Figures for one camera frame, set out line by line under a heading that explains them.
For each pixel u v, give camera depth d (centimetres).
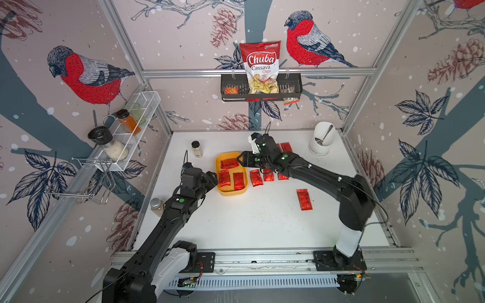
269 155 64
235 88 93
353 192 46
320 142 109
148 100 95
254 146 67
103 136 59
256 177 98
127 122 71
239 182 96
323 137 104
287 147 111
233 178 99
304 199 90
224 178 96
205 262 73
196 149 103
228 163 103
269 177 98
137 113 76
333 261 67
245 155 74
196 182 64
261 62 81
